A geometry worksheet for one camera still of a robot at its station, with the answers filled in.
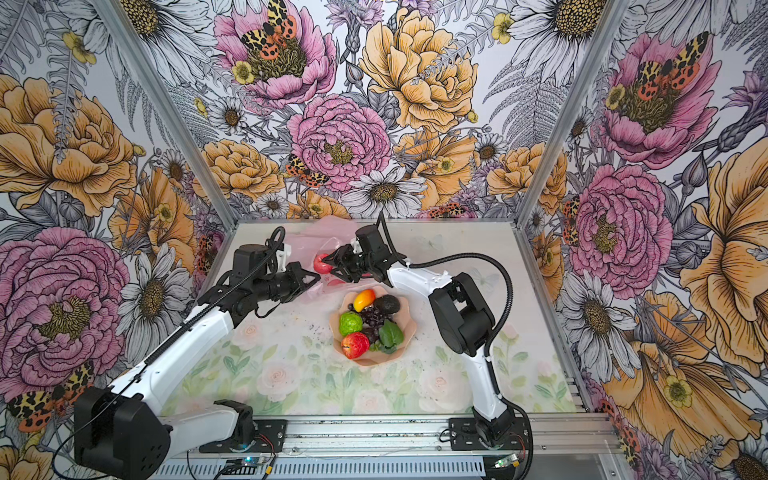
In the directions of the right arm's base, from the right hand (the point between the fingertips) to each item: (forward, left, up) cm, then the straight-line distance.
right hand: (325, 270), depth 88 cm
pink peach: (+1, +2, 0) cm, 2 cm away
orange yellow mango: (-5, -10, -8) cm, 14 cm away
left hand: (-8, 0, +4) cm, 9 cm away
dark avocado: (-7, -18, -8) cm, 21 cm away
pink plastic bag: (+9, +5, +2) cm, 10 cm away
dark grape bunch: (-10, -13, -13) cm, 21 cm away
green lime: (-13, -7, -7) cm, 17 cm away
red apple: (-20, -9, -6) cm, 23 cm away
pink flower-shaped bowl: (-10, -22, -12) cm, 27 cm away
